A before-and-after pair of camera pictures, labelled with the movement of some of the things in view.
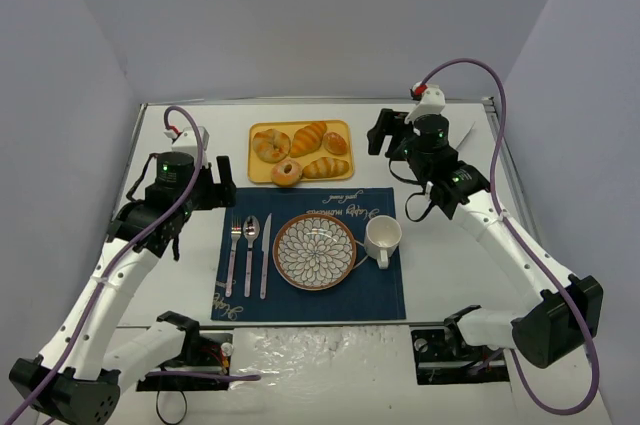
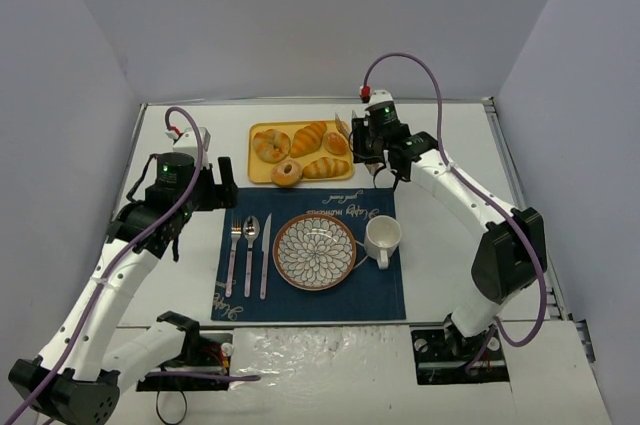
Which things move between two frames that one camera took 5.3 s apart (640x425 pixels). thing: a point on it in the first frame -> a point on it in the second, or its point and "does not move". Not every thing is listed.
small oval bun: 334,143 does not move
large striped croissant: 308,139 does not move
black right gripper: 388,133 -> 358,140
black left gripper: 220,190 does not move
